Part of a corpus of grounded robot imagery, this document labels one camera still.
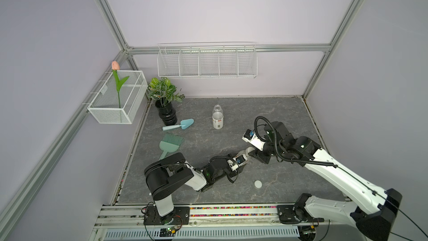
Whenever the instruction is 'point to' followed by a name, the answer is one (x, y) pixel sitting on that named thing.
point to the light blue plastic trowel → (184, 124)
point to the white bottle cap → (258, 183)
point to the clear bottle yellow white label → (217, 117)
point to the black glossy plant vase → (166, 112)
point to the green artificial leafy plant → (163, 90)
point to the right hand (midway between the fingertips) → (252, 146)
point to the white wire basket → (105, 106)
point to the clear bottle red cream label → (245, 152)
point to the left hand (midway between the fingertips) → (242, 158)
